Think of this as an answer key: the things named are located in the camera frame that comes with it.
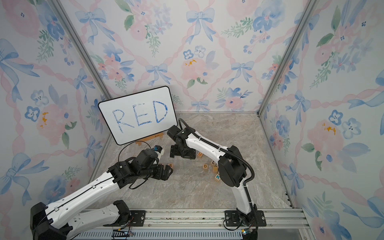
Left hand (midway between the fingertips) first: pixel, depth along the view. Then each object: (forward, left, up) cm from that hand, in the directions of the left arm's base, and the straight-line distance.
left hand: (167, 168), depth 76 cm
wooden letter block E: (+8, +1, -14) cm, 16 cm away
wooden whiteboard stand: (+23, +22, -10) cm, 33 cm away
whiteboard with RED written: (+32, +23, +5) cm, 39 cm away
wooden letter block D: (+7, -20, -12) cm, 25 cm away
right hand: (+10, -6, -6) cm, 13 cm away
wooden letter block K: (0, -27, -13) cm, 30 cm away
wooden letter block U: (-3, -16, +20) cm, 25 cm away
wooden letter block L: (+9, -25, -12) cm, 29 cm away
